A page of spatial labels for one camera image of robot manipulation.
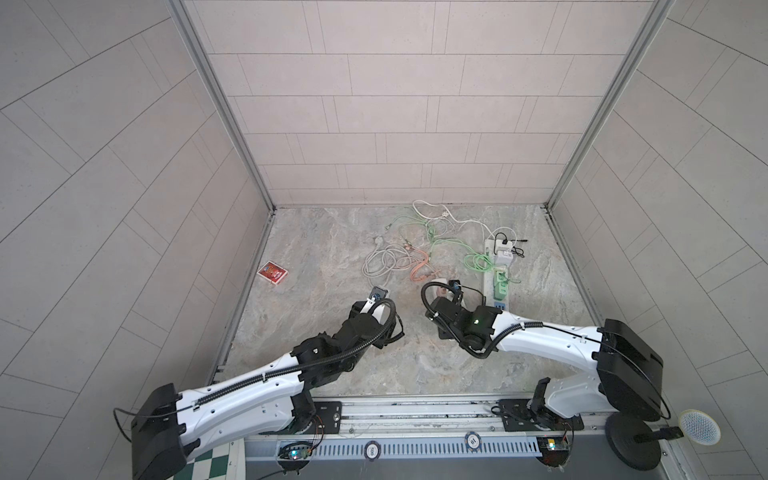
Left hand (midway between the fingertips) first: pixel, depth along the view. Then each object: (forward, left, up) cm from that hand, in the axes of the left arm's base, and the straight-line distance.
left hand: (390, 309), depth 76 cm
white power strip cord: (+43, -22, -9) cm, 49 cm away
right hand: (0, -16, -11) cm, 19 cm away
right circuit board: (-28, -38, -13) cm, 49 cm away
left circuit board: (-30, +21, -11) cm, 38 cm away
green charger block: (+13, -33, -5) cm, 36 cm away
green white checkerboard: (-31, +36, -12) cm, 49 cm away
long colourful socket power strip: (+7, -30, -9) cm, 32 cm away
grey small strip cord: (+23, +3, -11) cm, 26 cm away
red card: (+17, +39, -11) cm, 44 cm away
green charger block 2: (+9, -32, -5) cm, 34 cm away
